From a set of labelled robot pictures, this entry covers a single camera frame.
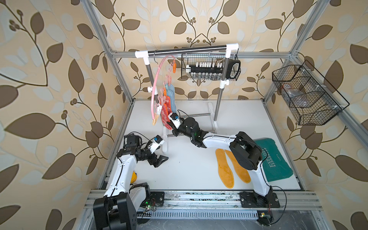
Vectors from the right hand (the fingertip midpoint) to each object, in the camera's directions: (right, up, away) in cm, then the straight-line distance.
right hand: (168, 121), depth 87 cm
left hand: (-4, -18, -6) cm, 19 cm away
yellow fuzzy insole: (+34, -30, -3) cm, 45 cm away
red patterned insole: (0, +6, -9) cm, 11 cm away
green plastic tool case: (+62, -25, -6) cm, 67 cm away
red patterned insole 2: (0, +9, -4) cm, 10 cm away
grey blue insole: (+2, +17, -7) cm, 18 cm away
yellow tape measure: (-19, -32, -7) cm, 38 cm away
